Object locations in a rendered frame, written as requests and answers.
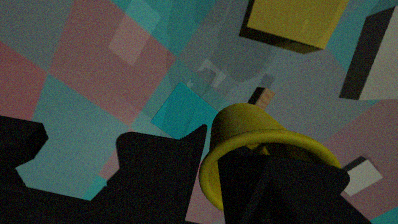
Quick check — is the yellow box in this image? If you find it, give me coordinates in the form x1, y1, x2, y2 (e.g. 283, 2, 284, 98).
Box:
239, 0, 349, 54

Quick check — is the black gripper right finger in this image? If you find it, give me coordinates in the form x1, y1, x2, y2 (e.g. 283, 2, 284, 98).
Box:
217, 146, 350, 224

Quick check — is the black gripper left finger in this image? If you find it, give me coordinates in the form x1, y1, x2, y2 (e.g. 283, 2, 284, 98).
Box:
116, 124, 207, 220

